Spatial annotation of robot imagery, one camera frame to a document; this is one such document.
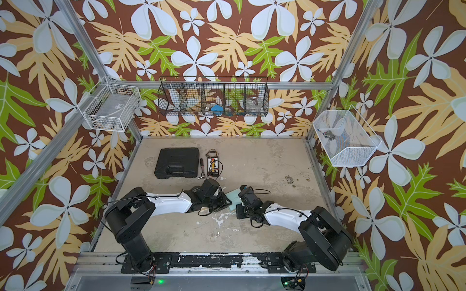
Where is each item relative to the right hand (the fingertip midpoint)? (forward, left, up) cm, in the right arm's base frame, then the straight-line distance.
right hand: (236, 209), depth 89 cm
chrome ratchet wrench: (+26, +20, +1) cm, 33 cm away
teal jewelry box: (+5, +1, +2) cm, 6 cm away
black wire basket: (+52, +12, +31) cm, 62 cm away
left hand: (+2, +1, +3) cm, 4 cm away
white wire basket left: (+37, +59, +35) cm, 78 cm away
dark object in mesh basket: (+27, -45, +25) cm, 58 cm away
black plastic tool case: (+24, +32, +8) cm, 41 cm away
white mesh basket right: (+23, -52, +25) cm, 63 cm away
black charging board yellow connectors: (+28, +13, +2) cm, 31 cm away
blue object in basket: (+42, +9, +29) cm, 52 cm away
